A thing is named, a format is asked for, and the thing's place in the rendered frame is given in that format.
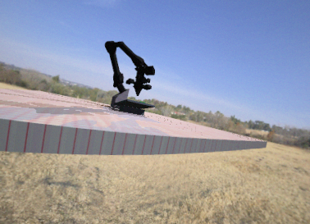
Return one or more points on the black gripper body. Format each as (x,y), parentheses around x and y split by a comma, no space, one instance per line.
(136,82)

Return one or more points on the grey switch panel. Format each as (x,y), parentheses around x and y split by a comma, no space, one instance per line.
(132,106)

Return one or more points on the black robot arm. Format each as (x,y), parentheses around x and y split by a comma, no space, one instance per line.
(141,66)

